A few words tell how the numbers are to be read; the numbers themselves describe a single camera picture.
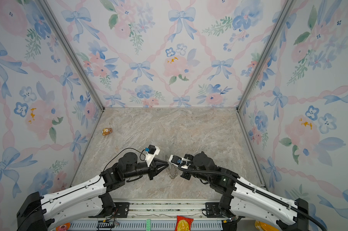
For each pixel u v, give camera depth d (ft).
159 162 2.26
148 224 2.26
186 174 1.98
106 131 3.34
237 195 1.54
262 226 2.02
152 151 2.01
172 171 2.27
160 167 2.26
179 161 1.79
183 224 2.26
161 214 2.40
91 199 1.99
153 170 2.02
